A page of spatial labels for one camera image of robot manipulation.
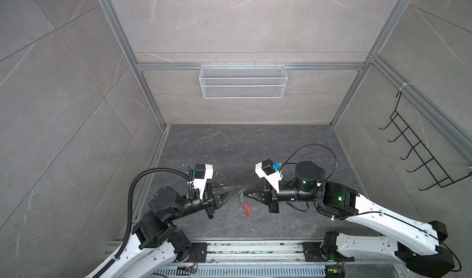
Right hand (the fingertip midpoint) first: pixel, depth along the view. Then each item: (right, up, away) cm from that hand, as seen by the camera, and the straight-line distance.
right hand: (245, 191), depth 54 cm
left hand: (-3, +2, -2) cm, 4 cm away
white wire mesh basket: (0, +49, +46) cm, 67 cm away
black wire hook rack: (+66, +12, +13) cm, 68 cm away
